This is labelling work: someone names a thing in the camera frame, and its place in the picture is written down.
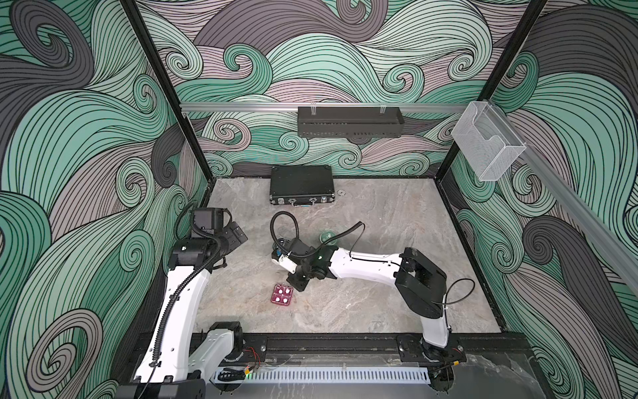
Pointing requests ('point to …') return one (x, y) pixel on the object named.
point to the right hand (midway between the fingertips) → (288, 280)
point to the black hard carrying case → (301, 185)
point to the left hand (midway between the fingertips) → (228, 238)
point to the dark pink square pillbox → (282, 294)
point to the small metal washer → (341, 192)
